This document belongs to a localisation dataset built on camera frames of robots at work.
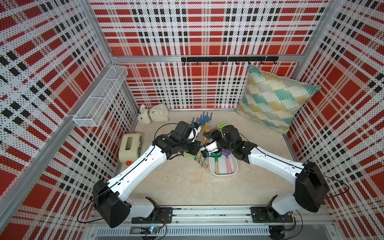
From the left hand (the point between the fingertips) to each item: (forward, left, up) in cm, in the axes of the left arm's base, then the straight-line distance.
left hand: (200, 147), depth 75 cm
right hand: (+9, -5, 0) cm, 10 cm away
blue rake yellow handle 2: (+5, 0, -23) cm, 23 cm away
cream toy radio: (+7, +43, -11) cm, 45 cm away
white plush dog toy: (+34, +31, -10) cm, 47 cm away
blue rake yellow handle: (+4, +3, +14) cm, 15 cm away
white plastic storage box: (-1, -13, -21) cm, 24 cm away
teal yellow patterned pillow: (+30, -45, +4) cm, 54 cm away
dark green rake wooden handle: (+6, -10, -22) cm, 25 cm away
